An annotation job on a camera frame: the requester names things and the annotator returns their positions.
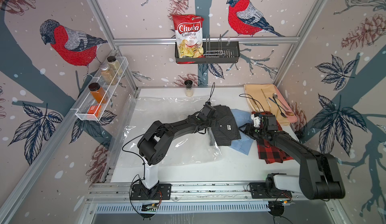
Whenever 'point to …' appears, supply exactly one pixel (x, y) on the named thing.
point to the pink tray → (289, 113)
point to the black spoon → (281, 113)
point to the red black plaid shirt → (269, 153)
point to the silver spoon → (276, 96)
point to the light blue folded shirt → (244, 145)
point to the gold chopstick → (269, 105)
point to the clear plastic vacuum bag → (137, 111)
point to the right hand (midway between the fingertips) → (240, 127)
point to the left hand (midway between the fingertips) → (217, 117)
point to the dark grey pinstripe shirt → (225, 128)
